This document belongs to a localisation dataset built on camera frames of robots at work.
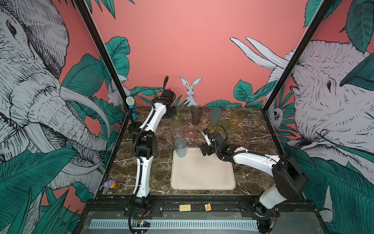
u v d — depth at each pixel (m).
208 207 0.74
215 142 0.66
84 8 0.70
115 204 0.76
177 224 0.70
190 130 1.02
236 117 1.16
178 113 0.90
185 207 0.74
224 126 1.10
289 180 0.44
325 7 0.69
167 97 0.79
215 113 1.18
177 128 1.04
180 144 0.93
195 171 0.86
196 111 1.07
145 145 0.60
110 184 0.79
